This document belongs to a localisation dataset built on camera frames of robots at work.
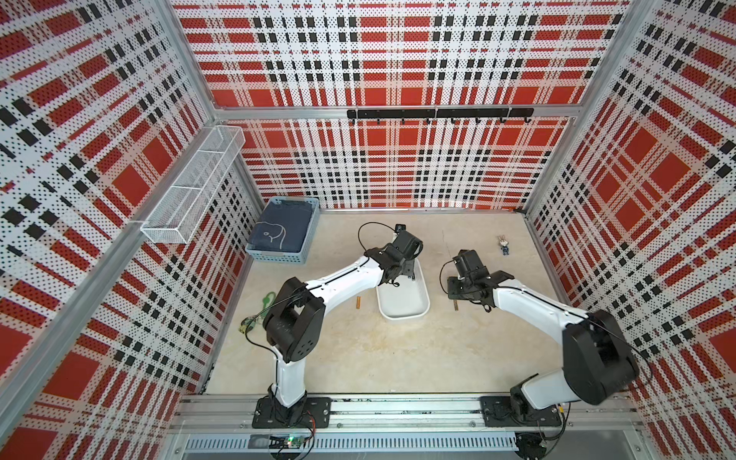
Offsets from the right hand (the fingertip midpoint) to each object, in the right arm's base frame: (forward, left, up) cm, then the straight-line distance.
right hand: (459, 286), depth 90 cm
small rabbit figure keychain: (+21, -22, -6) cm, 31 cm away
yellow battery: (-2, +33, -8) cm, 34 cm away
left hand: (+7, +17, +5) cm, 19 cm away
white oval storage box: (0, +15, -8) cm, 17 cm away
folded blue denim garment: (+26, +62, +1) cm, 67 cm away
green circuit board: (-40, +48, -5) cm, 63 cm away
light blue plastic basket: (+19, +53, -5) cm, 57 cm away
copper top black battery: (-4, 0, -7) cm, 8 cm away
